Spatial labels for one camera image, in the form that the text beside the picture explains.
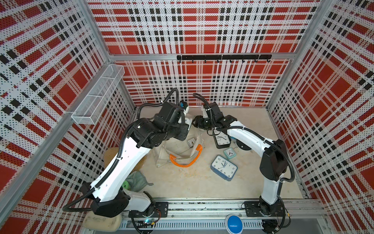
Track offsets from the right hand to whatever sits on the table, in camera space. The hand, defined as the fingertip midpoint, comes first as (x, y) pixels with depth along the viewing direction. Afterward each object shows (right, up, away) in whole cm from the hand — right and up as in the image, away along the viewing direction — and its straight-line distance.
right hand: (196, 122), depth 85 cm
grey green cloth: (-34, -34, -2) cm, 48 cm away
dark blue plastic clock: (+17, -28, +2) cm, 32 cm away
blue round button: (+18, -49, -15) cm, 55 cm away
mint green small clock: (+22, -20, +8) cm, 31 cm away
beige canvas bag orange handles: (-10, -20, +8) cm, 24 cm away
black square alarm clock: (+18, -12, +14) cm, 26 cm away
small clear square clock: (-3, -14, +13) cm, 19 cm away
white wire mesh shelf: (-70, +7, +9) cm, 71 cm away
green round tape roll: (-39, -34, -6) cm, 52 cm away
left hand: (-5, -2, -20) cm, 21 cm away
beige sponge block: (-49, -46, -17) cm, 70 cm away
